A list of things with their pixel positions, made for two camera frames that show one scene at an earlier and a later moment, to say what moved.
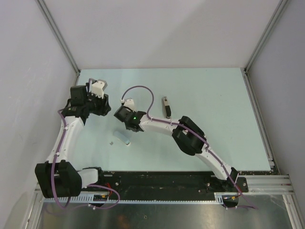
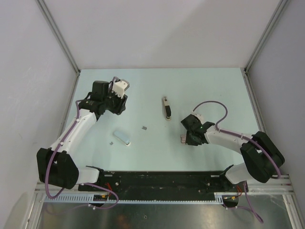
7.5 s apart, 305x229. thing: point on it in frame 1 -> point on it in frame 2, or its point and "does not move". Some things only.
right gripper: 127,127 -> 189,142
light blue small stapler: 122,137 does not move
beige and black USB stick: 167,109 does not move
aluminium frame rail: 272,183 does not move
